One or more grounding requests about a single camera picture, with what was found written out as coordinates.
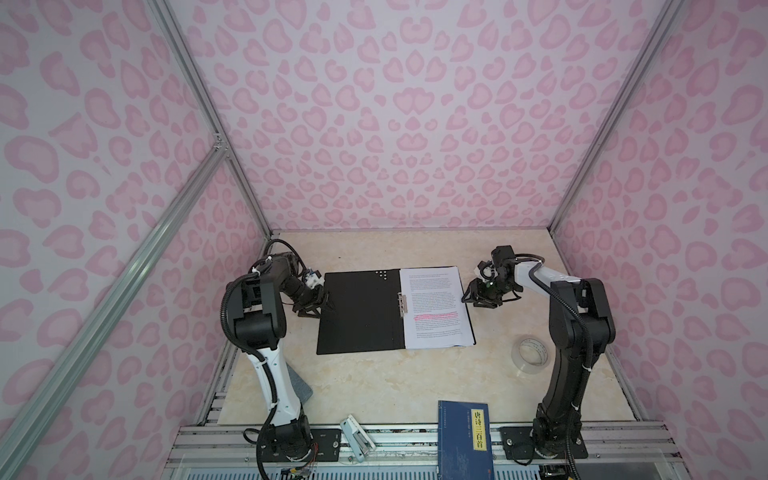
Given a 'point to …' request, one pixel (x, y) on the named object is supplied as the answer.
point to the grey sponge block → (303, 388)
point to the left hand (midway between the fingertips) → (326, 308)
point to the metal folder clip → (402, 303)
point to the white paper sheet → (437, 312)
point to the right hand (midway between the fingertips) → (471, 297)
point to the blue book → (464, 441)
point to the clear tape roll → (530, 354)
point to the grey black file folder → (363, 313)
